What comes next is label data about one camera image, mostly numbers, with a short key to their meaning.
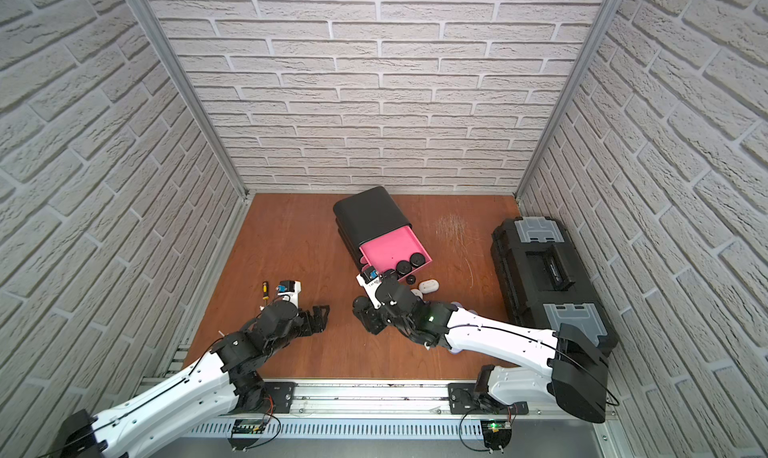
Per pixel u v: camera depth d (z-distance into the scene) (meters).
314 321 0.73
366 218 0.92
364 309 0.66
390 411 0.73
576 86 0.86
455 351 0.81
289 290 0.71
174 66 0.83
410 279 0.83
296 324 0.63
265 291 0.92
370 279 0.65
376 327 0.66
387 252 0.87
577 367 0.41
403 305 0.56
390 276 0.67
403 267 0.84
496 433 0.71
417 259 0.87
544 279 0.80
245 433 0.71
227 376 0.54
